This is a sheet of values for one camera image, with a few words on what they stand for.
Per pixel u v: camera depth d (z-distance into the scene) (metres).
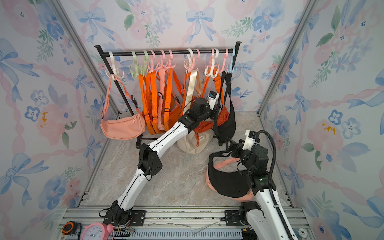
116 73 0.72
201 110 0.69
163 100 0.78
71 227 0.69
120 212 0.63
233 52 0.67
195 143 0.99
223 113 0.90
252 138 0.63
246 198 0.75
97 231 0.69
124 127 0.93
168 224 0.73
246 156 0.63
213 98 0.74
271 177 0.50
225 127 0.95
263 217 0.54
